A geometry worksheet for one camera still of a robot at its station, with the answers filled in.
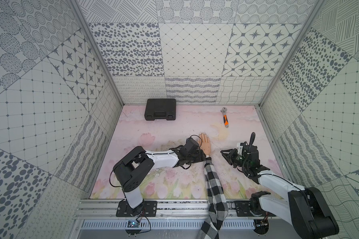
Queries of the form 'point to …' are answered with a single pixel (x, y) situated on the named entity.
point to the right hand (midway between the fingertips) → (221, 153)
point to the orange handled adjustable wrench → (226, 121)
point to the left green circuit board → (133, 223)
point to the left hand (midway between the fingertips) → (208, 160)
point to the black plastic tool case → (160, 108)
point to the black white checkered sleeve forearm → (218, 208)
